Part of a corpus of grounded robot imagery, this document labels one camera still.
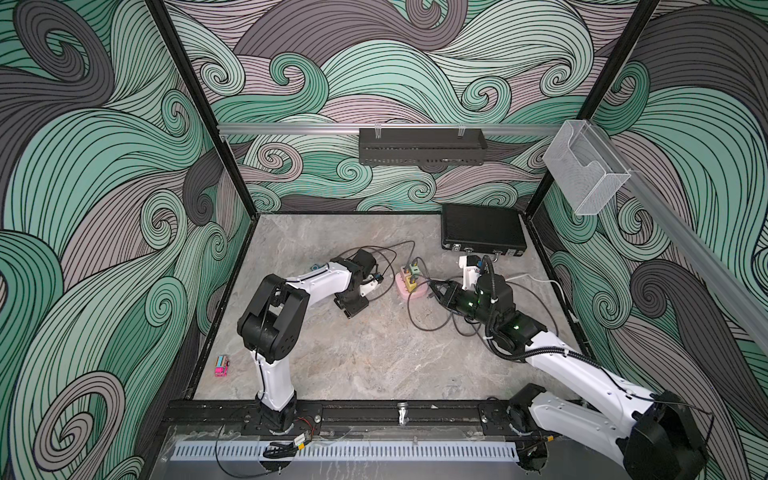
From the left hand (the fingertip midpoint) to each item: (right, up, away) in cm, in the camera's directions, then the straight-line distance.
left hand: (351, 300), depth 93 cm
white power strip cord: (+73, -6, +2) cm, 73 cm away
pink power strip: (+17, +4, +2) cm, 17 cm away
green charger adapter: (+21, +9, +2) cm, 23 cm away
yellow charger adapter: (+19, +5, -2) cm, 20 cm away
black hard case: (+51, +23, +16) cm, 58 cm away
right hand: (+21, +7, -16) cm, 28 cm away
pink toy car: (-34, -15, -14) cm, 40 cm away
